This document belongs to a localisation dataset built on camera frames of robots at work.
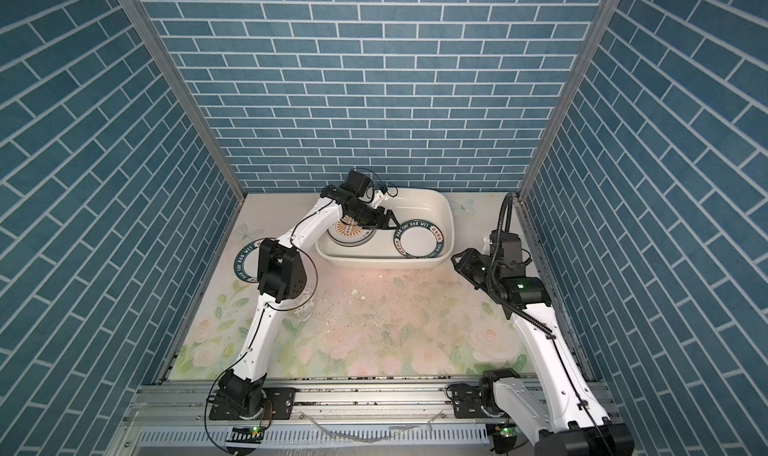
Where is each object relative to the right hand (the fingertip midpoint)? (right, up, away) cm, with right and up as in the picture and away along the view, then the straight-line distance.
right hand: (453, 255), depth 77 cm
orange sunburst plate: (-28, +4, +28) cm, 39 cm away
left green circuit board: (-51, -43, -5) cm, 67 cm away
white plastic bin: (-20, -1, +22) cm, 30 cm away
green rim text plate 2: (-7, +3, +28) cm, 29 cm away
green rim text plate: (-66, -5, +23) cm, 70 cm away
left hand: (-17, +8, +19) cm, 27 cm away
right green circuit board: (+11, -42, -6) cm, 44 cm away
